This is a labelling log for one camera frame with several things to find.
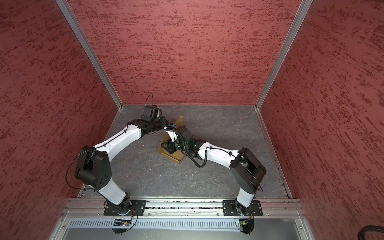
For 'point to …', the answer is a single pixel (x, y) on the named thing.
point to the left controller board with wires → (120, 226)
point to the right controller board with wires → (248, 224)
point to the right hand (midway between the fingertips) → (163, 147)
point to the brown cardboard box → (177, 157)
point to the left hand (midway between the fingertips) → (167, 125)
